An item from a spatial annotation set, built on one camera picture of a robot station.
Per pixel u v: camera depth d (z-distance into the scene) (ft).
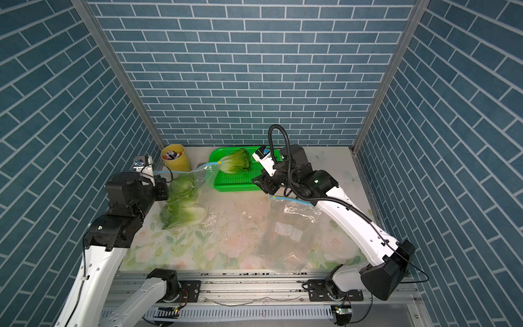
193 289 2.42
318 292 2.41
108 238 1.39
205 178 2.54
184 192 2.47
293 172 1.66
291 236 2.85
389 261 1.27
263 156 1.90
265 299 2.37
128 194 1.50
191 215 2.76
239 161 3.35
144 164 1.80
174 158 3.34
